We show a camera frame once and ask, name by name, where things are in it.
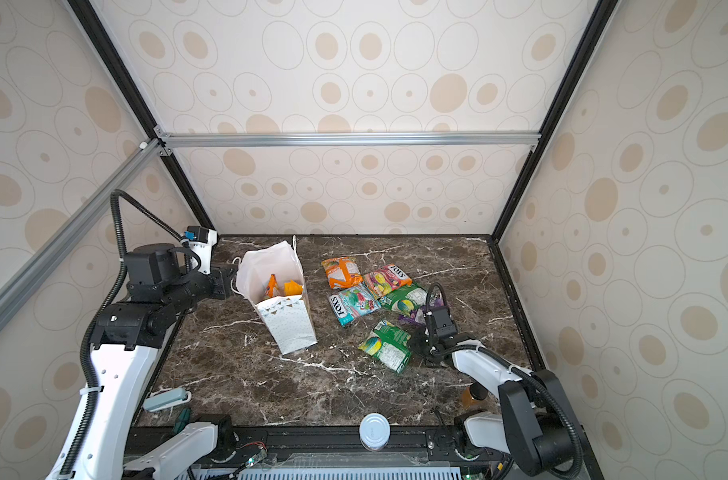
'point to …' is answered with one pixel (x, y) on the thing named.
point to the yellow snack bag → (292, 288)
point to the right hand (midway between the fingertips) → (412, 342)
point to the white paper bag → (289, 318)
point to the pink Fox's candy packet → (381, 282)
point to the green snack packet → (403, 301)
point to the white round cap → (375, 431)
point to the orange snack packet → (342, 272)
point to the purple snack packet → (416, 317)
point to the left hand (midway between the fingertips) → (242, 263)
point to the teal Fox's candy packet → (351, 303)
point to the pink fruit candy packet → (272, 285)
